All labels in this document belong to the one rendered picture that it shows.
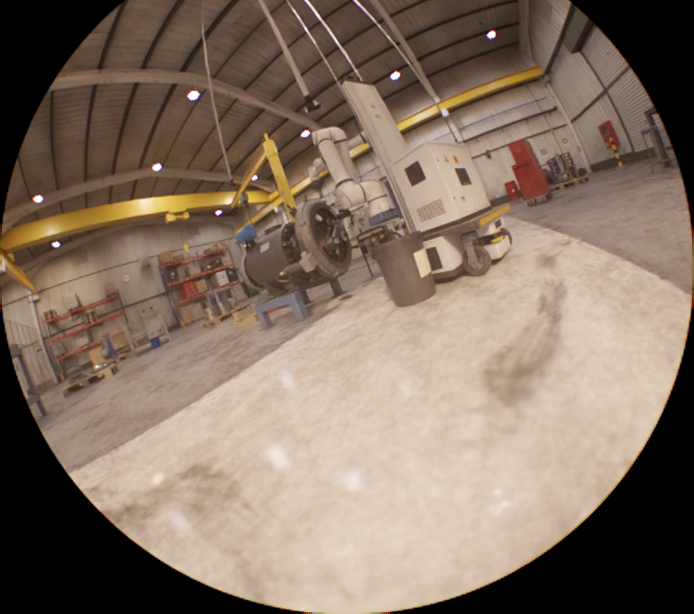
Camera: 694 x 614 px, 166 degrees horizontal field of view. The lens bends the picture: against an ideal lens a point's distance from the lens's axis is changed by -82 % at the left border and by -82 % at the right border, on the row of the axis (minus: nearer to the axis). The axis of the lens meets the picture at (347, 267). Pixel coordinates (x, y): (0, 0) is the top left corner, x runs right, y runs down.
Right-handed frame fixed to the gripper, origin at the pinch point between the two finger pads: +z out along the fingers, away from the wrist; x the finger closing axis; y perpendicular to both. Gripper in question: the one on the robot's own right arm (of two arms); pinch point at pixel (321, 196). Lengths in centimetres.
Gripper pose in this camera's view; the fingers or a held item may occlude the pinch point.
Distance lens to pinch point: 243.3
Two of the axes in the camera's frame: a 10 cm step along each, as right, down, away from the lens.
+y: -8.3, 2.8, -4.8
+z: 3.3, 9.4, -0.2
